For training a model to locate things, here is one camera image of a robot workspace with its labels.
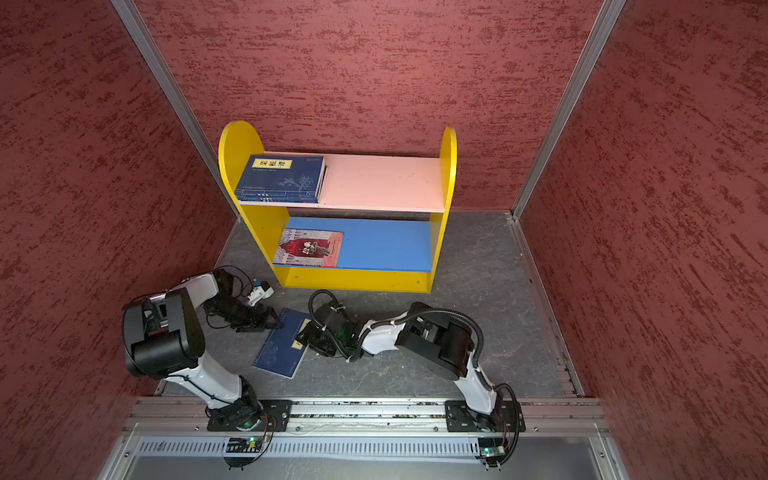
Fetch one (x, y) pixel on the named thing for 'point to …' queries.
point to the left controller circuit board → (244, 444)
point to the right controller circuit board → (491, 447)
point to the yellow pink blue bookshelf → (376, 225)
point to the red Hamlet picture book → (309, 247)
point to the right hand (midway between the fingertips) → (300, 347)
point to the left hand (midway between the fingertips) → (269, 332)
